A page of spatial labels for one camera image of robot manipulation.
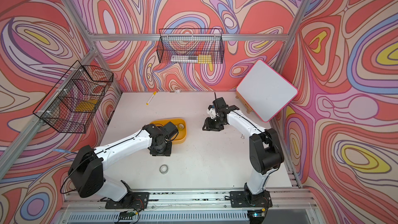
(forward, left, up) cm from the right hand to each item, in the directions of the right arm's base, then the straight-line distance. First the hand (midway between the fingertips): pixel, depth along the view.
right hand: (208, 132), depth 88 cm
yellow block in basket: (+3, +57, +24) cm, 62 cm away
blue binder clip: (+1, -22, -9) cm, 24 cm away
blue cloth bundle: (-15, +64, +15) cm, 68 cm away
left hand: (-12, +22, -2) cm, 25 cm away
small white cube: (+41, +21, -6) cm, 47 cm away
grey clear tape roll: (-17, +25, -9) cm, 32 cm away
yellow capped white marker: (+39, +40, -7) cm, 56 cm away
